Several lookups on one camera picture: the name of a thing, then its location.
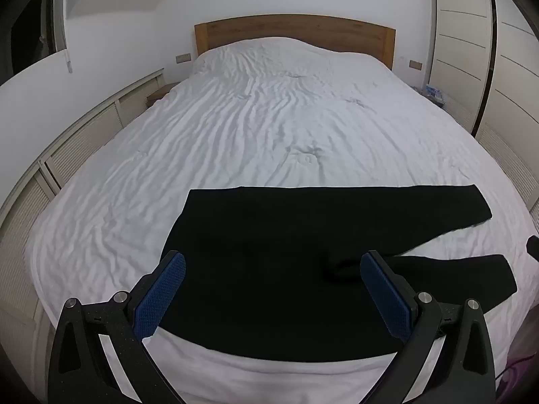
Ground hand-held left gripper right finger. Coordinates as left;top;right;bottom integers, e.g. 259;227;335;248
359;250;498;404

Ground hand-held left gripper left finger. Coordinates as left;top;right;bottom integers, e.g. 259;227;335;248
47;250;187;404

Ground black pants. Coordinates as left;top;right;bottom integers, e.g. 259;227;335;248
158;184;518;363

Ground purple cloth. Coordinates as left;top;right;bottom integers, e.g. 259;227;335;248
495;345;539;388

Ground white bed duvet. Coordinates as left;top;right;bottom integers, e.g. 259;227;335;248
25;36;539;404

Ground wooden bedside shelf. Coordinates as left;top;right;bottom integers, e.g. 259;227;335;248
146;83;178;104

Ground white wardrobe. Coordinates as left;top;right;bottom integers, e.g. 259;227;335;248
427;0;539;203

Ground wooden headboard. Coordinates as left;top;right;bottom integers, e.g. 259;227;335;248
194;14;397;71

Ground dark window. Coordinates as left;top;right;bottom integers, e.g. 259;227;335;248
0;0;56;78

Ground white louvred wall cabinet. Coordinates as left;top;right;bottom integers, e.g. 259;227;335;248
0;69;165;388

